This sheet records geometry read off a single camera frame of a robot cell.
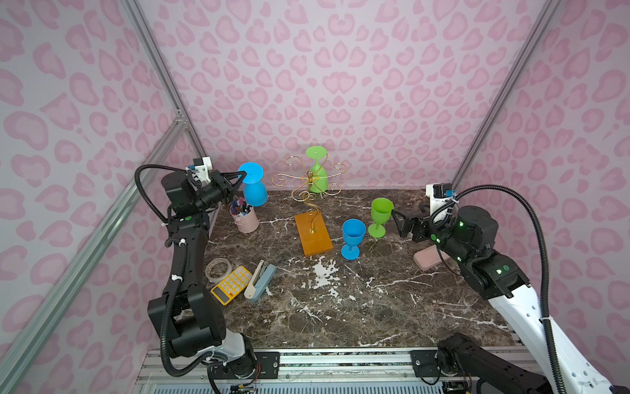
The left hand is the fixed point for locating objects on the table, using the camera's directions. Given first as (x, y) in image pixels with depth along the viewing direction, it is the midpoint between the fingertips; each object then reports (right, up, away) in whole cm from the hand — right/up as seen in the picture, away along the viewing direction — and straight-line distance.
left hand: (249, 172), depth 72 cm
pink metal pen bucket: (-10, -14, +27) cm, 32 cm away
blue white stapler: (-1, -36, +16) cm, 40 cm away
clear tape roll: (-19, -34, +23) cm, 45 cm away
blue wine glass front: (+33, -19, +17) cm, 41 cm away
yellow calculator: (-13, -40, +15) cm, 45 cm away
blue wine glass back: (-1, -4, +7) cm, 8 cm away
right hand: (+44, -11, -6) cm, 46 cm away
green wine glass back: (+20, +2, +18) cm, 27 cm away
